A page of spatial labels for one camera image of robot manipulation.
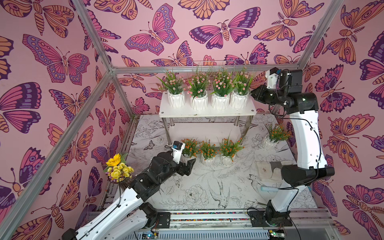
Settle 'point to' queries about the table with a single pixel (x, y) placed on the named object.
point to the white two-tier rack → (210, 125)
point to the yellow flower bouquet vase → (117, 171)
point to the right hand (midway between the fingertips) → (253, 90)
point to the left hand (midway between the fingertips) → (189, 155)
